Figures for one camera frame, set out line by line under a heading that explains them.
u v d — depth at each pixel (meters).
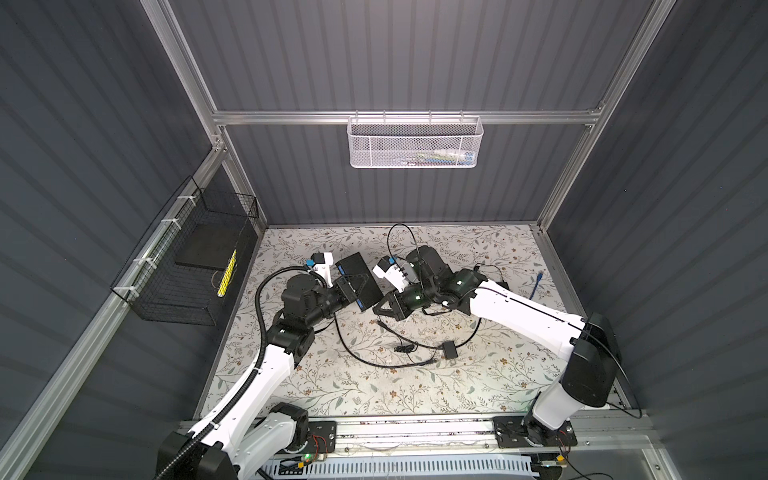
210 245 0.73
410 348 0.82
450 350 0.87
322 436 0.73
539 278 1.05
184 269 0.73
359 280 0.73
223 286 0.71
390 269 0.68
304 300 0.57
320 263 0.69
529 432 0.67
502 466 0.71
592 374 0.45
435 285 0.59
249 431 0.46
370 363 0.86
